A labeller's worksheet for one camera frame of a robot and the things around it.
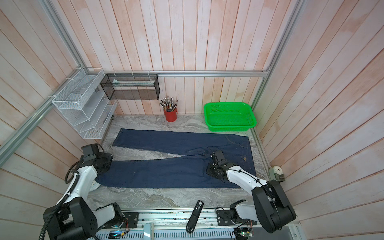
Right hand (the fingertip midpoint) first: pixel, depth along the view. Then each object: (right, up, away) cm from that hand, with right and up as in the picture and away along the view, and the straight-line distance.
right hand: (209, 169), depth 90 cm
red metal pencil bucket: (-26, +36, +26) cm, 52 cm away
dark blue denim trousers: (-12, -1, -1) cm, 12 cm away
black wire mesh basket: (-54, +56, +15) cm, 79 cm away
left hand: (-57, +7, -5) cm, 58 cm away
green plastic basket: (+20, +35, +28) cm, 49 cm away
